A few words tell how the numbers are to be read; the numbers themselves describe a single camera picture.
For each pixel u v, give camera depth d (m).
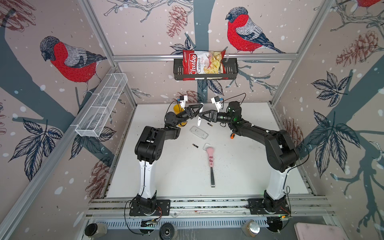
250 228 0.60
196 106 0.81
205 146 0.97
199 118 0.81
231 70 0.94
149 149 0.56
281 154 0.51
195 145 0.97
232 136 0.98
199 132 1.03
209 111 0.76
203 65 0.88
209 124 1.08
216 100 0.80
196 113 0.80
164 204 0.75
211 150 0.94
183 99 0.84
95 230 0.61
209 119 0.76
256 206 0.73
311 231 0.66
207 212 0.73
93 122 0.71
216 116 0.77
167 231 0.59
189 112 0.79
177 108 0.88
